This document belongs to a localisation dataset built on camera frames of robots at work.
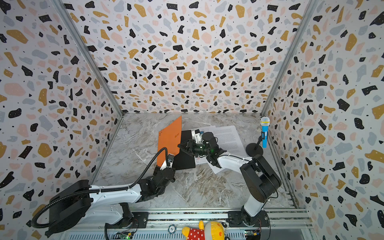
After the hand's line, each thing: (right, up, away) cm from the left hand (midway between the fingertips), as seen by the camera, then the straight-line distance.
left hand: (169, 160), depth 83 cm
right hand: (+5, +9, -4) cm, 11 cm away
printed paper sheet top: (+37, +10, +24) cm, 45 cm away
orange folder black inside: (-1, +12, +8) cm, 15 cm away
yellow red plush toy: (+23, -27, -17) cm, 39 cm away
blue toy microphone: (+53, +21, -1) cm, 57 cm away
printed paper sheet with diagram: (+17, -3, +13) cm, 22 cm away
